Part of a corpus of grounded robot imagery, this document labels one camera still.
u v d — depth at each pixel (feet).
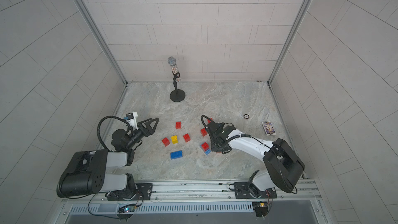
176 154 2.65
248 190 2.07
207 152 2.70
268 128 2.99
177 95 3.47
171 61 2.78
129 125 2.35
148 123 2.46
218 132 2.14
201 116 2.38
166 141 2.76
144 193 2.32
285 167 1.37
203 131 2.90
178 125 3.06
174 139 2.78
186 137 2.83
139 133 2.42
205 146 2.63
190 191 2.37
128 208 2.11
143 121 2.64
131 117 2.39
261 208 2.23
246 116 3.24
